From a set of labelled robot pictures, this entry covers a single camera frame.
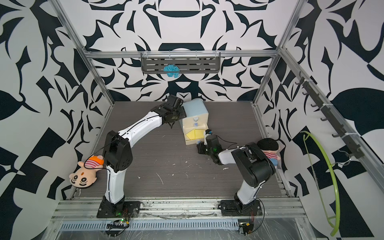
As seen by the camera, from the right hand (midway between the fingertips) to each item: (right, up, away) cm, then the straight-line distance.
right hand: (198, 143), depth 96 cm
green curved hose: (+45, -8, -45) cm, 64 cm away
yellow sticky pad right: (-4, +5, +4) cm, 7 cm away
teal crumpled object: (-16, +45, -5) cm, 48 cm away
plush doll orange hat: (-58, -13, -19) cm, 63 cm away
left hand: (-10, +20, -3) cm, 23 cm away
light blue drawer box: (-2, +21, 0) cm, 21 cm away
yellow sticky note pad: (-1, +5, +5) cm, 7 cm away
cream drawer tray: (-5, +11, 0) cm, 13 cm away
